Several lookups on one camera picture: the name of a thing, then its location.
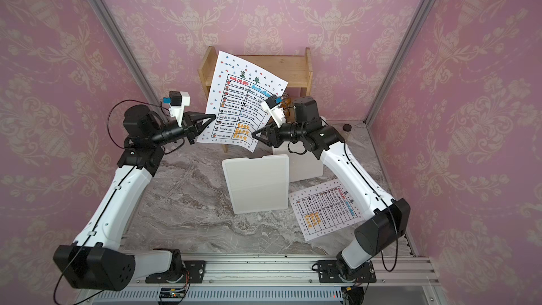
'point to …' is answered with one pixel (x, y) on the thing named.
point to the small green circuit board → (172, 292)
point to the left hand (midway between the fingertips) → (214, 118)
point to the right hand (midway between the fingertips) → (257, 132)
